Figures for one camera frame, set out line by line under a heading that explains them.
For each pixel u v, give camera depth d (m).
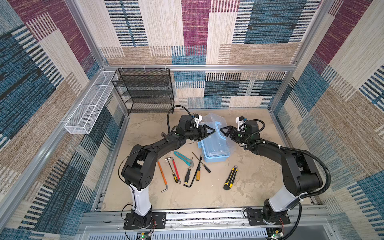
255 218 0.73
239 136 0.81
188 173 0.87
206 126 0.80
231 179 0.85
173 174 0.89
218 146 0.87
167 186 0.84
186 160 0.93
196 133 0.78
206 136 0.87
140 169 0.49
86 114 0.94
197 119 0.84
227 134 0.83
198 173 0.87
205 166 0.91
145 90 1.11
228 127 0.85
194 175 0.87
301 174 0.47
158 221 0.73
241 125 0.84
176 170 0.89
